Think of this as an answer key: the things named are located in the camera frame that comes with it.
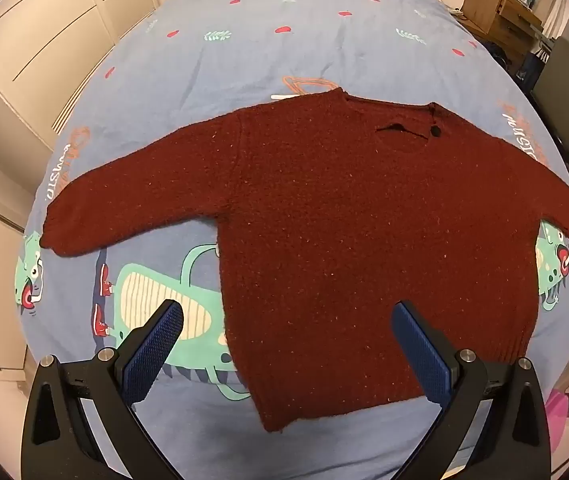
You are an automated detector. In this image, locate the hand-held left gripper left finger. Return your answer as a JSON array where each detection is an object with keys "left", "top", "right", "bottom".
[{"left": 21, "top": 299, "right": 185, "bottom": 480}]

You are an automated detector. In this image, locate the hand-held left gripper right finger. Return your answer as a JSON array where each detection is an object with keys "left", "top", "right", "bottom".
[{"left": 389, "top": 300, "right": 551, "bottom": 480}]

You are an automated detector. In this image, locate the dark red knit sweater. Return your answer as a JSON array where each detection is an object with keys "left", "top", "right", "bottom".
[{"left": 39, "top": 87, "right": 569, "bottom": 433}]

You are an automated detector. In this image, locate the pink plastic item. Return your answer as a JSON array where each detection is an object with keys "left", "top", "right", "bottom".
[{"left": 547, "top": 387, "right": 569, "bottom": 433}]

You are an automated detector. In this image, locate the blue bag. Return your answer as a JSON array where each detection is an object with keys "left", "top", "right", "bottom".
[{"left": 514, "top": 52, "right": 547, "bottom": 86}]

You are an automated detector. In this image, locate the wooden drawer cabinet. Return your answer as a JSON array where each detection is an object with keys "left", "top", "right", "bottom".
[{"left": 457, "top": 0, "right": 545, "bottom": 61}]

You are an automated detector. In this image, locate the blue printed bed sheet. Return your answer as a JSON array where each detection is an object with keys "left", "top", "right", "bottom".
[{"left": 14, "top": 0, "right": 569, "bottom": 480}]

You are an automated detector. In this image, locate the white wardrobe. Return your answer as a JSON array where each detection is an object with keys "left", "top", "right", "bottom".
[{"left": 0, "top": 0, "right": 185, "bottom": 411}]

